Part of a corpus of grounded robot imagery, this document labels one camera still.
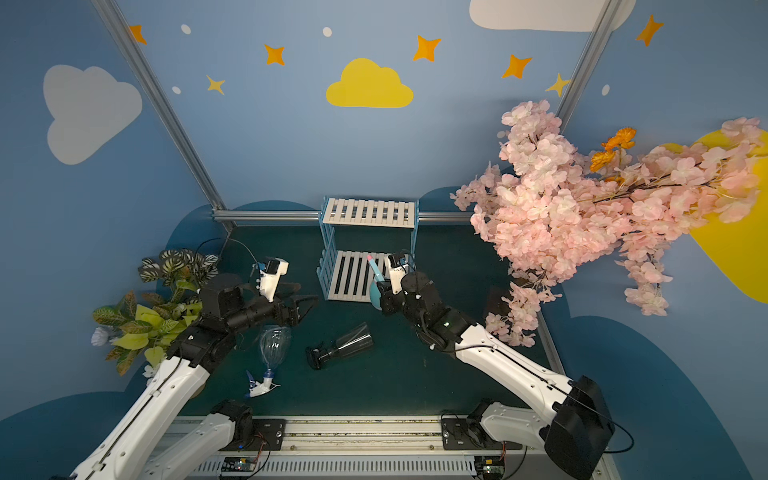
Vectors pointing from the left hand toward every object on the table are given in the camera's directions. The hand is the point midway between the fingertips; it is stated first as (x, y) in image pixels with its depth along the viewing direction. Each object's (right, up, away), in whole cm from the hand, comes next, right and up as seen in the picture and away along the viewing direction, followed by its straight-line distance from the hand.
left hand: (307, 287), depth 71 cm
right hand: (+19, +2, +5) cm, 20 cm away
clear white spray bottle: (-12, -17, +11) cm, 23 cm away
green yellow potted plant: (-35, -9, -7) cm, 37 cm away
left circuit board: (-17, -44, 0) cm, 47 cm away
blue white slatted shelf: (+4, +1, +33) cm, 33 cm away
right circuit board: (+45, -44, 0) cm, 63 cm away
